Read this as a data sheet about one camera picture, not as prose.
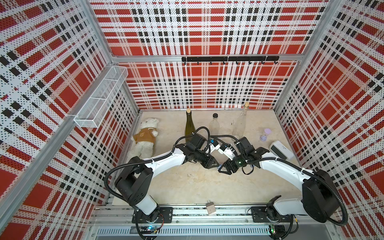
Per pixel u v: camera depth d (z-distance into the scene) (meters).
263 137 1.01
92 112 0.92
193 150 0.67
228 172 0.73
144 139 0.98
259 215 0.73
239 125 0.93
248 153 0.65
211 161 0.72
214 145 0.75
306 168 0.91
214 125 0.84
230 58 0.89
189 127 0.84
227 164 0.72
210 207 0.75
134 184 0.44
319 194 0.41
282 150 0.91
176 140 0.72
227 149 0.75
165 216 0.74
